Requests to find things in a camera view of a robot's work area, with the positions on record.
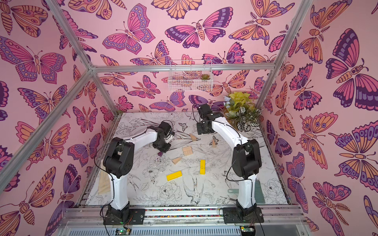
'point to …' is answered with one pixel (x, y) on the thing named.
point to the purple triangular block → (160, 154)
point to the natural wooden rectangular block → (187, 148)
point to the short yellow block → (203, 167)
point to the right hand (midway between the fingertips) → (203, 129)
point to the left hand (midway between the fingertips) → (166, 148)
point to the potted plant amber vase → (240, 111)
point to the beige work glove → (104, 182)
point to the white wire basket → (193, 75)
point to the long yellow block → (174, 175)
